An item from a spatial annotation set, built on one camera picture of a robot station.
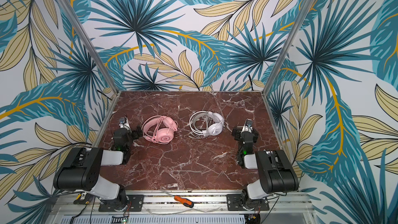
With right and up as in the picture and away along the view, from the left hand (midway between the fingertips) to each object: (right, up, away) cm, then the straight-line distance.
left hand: (131, 124), depth 93 cm
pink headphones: (+18, -2, -3) cm, 18 cm away
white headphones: (+44, 0, +3) cm, 45 cm away
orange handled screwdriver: (+35, -34, -21) cm, 53 cm away
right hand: (+68, -1, -1) cm, 68 cm away
